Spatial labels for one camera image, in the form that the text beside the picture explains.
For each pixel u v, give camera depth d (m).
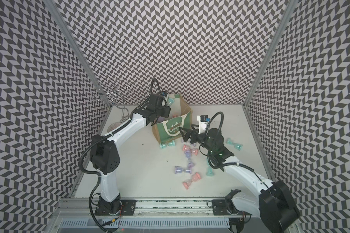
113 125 1.02
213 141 0.57
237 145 0.92
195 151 0.91
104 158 0.49
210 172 0.83
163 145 0.91
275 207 0.40
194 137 0.67
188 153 0.90
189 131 0.65
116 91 0.84
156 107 0.69
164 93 0.79
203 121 0.66
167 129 0.84
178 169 0.83
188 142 0.82
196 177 0.81
